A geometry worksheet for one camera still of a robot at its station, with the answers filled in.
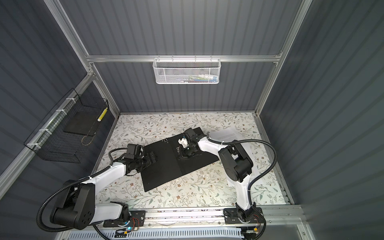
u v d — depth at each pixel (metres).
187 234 0.77
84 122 0.77
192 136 0.77
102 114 0.81
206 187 0.84
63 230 0.43
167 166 0.94
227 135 1.10
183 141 0.89
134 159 0.70
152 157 0.83
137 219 0.72
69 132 0.73
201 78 0.92
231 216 0.73
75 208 0.42
